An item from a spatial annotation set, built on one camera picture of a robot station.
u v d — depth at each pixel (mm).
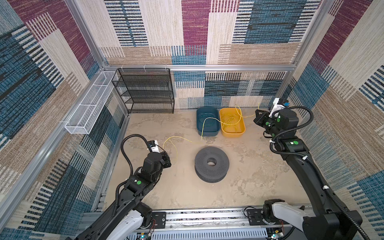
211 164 912
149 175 564
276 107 637
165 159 675
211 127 1076
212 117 794
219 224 729
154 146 663
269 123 617
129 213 619
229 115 1136
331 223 367
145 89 1091
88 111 954
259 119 642
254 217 734
